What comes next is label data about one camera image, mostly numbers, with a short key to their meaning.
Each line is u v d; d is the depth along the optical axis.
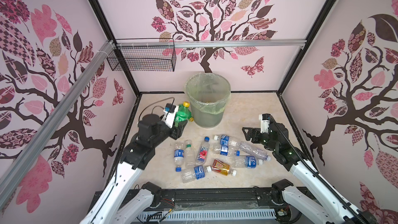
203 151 0.85
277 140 0.59
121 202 0.43
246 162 0.83
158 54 0.95
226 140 0.88
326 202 0.43
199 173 0.76
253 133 0.69
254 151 0.85
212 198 0.75
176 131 0.59
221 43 0.93
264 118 0.68
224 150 0.85
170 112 0.55
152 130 0.47
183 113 0.66
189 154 0.88
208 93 1.03
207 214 0.70
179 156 0.83
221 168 0.78
